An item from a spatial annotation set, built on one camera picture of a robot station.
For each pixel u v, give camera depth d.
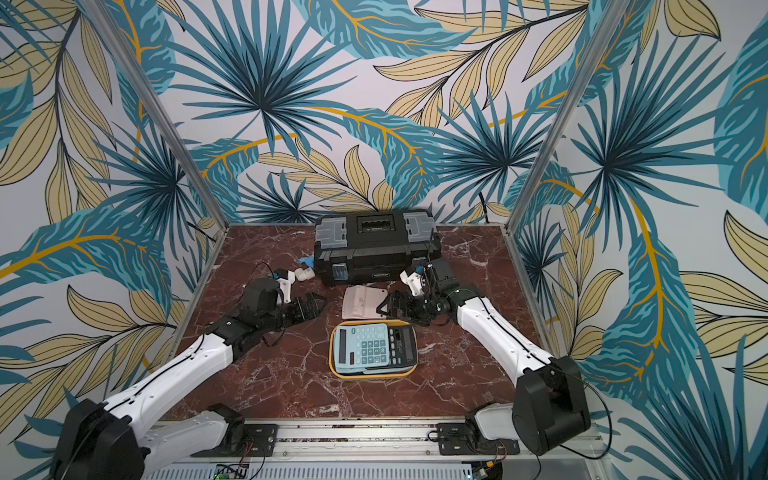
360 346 0.80
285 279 0.74
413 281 0.76
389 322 0.86
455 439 0.73
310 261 1.06
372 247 0.90
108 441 0.38
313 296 0.73
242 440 0.68
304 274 1.00
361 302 0.95
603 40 0.72
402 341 0.84
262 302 0.61
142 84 0.79
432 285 0.66
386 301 0.95
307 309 0.72
